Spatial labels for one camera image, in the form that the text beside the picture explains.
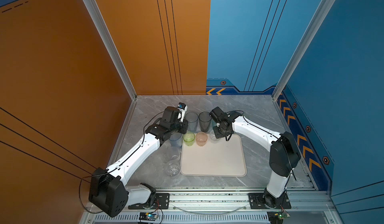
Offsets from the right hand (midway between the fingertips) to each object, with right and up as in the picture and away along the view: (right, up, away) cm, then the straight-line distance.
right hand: (218, 134), depth 88 cm
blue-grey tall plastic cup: (-16, +9, +8) cm, 20 cm away
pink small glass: (-10, -3, +5) cm, 12 cm away
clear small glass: (-4, 0, -9) cm, 10 cm away
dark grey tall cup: (-8, +9, -3) cm, 12 cm away
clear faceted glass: (-26, -17, -8) cm, 32 cm away
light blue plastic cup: (-25, -2, -5) cm, 25 cm away
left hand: (-19, +9, -7) cm, 22 cm away
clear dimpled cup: (-27, -11, -2) cm, 29 cm away
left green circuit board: (-35, -36, -18) cm, 53 cm away
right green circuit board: (+25, -36, -18) cm, 48 cm away
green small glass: (-18, -4, +5) cm, 19 cm away
